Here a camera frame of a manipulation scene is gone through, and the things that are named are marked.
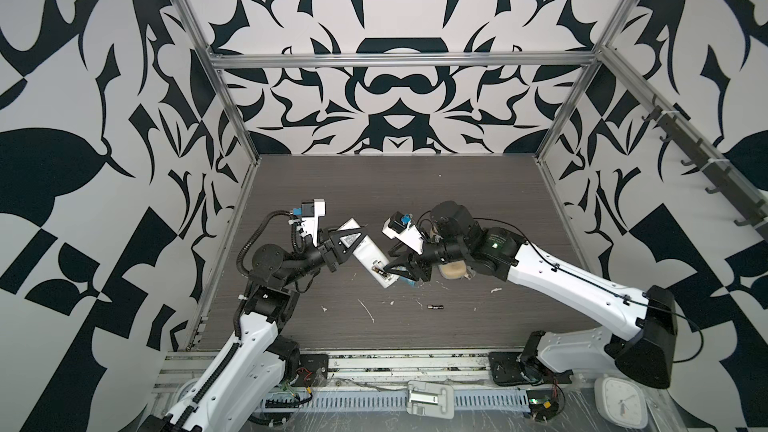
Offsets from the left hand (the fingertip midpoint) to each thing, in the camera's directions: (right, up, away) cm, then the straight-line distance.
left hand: (368, 228), depth 62 cm
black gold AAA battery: (+2, -10, +3) cm, 10 cm away
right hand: (+5, -7, +6) cm, 10 cm away
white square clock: (+56, -40, +5) cm, 69 cm away
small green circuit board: (+40, -42, +9) cm, 59 cm away
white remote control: (0, -6, +3) cm, 6 cm away
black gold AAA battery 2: (+17, -25, +21) cm, 37 cm away
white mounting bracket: (+13, -40, +7) cm, 43 cm away
